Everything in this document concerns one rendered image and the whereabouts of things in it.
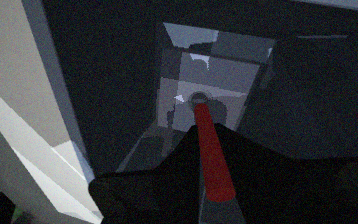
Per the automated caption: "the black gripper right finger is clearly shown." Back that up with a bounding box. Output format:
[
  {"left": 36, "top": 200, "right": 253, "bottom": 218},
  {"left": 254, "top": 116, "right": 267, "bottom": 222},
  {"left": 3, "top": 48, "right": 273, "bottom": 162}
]
[{"left": 214, "top": 123, "right": 358, "bottom": 224}]

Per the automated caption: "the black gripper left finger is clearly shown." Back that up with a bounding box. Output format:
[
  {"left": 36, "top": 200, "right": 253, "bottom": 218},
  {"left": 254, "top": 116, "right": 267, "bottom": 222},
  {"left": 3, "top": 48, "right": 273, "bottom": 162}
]
[{"left": 88, "top": 125, "right": 200, "bottom": 224}]

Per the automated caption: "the red peg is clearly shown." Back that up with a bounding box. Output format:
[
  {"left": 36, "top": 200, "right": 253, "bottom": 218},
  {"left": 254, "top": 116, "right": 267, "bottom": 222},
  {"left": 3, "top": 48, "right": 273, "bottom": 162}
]
[{"left": 194, "top": 103, "right": 236, "bottom": 202}]

